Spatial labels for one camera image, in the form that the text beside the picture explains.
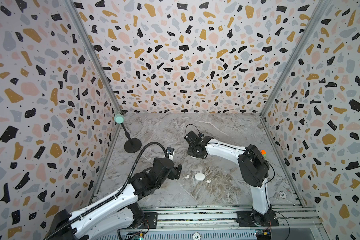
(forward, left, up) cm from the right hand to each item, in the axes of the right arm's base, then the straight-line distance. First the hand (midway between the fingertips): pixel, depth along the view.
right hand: (190, 150), depth 93 cm
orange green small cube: (+2, -48, -5) cm, 48 cm away
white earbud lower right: (-17, -11, -6) cm, 21 cm away
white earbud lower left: (-15, +1, -5) cm, 16 cm away
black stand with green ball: (+5, +38, -3) cm, 38 cm away
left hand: (-13, +7, +11) cm, 19 cm away
